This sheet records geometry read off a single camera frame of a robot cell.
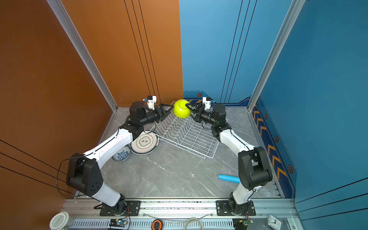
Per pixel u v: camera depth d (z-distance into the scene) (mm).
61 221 651
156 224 668
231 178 827
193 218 704
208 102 773
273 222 681
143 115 649
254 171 458
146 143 947
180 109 754
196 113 708
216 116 666
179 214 728
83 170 487
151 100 740
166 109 722
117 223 707
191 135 994
